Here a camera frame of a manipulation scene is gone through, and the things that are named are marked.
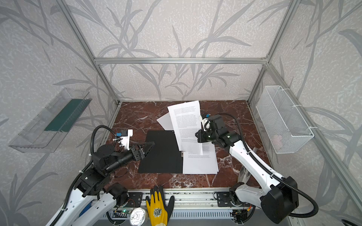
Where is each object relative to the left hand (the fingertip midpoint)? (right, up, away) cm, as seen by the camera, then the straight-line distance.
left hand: (152, 141), depth 65 cm
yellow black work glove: (+2, -35, +4) cm, 36 cm away
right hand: (+21, +4, +13) cm, 24 cm away
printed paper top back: (+15, +10, +16) cm, 24 cm away
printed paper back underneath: (-2, +6, +44) cm, 44 cm away
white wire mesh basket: (+60, +5, -3) cm, 60 cm away
